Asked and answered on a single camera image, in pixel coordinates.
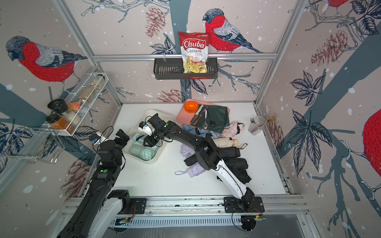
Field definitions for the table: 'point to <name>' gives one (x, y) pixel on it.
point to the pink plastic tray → (204, 103)
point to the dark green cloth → (213, 118)
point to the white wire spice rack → (83, 97)
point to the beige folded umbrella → (226, 142)
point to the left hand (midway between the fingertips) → (119, 131)
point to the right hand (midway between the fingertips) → (146, 142)
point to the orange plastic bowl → (191, 107)
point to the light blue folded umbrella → (201, 132)
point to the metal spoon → (205, 125)
